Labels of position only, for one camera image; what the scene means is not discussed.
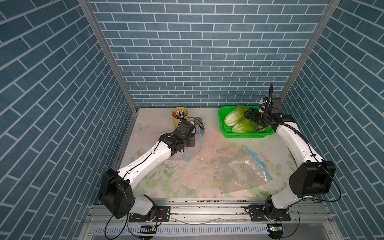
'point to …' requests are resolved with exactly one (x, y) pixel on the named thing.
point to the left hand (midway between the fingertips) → (195, 139)
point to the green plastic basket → (227, 130)
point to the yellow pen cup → (178, 113)
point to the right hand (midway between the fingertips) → (250, 115)
